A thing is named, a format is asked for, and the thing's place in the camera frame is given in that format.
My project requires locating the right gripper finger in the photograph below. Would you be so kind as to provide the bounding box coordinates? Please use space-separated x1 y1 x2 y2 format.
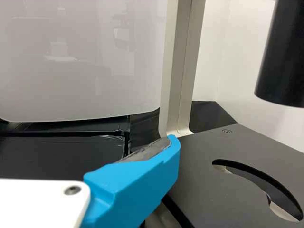
77 134 182 228

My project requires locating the black tray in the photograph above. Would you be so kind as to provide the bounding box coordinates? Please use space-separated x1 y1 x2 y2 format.
0 128 133 179

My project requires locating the cream microscope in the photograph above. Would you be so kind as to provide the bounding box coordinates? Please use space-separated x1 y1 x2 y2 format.
144 0 304 228

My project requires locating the white box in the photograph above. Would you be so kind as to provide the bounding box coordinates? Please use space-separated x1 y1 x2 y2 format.
0 0 168 124

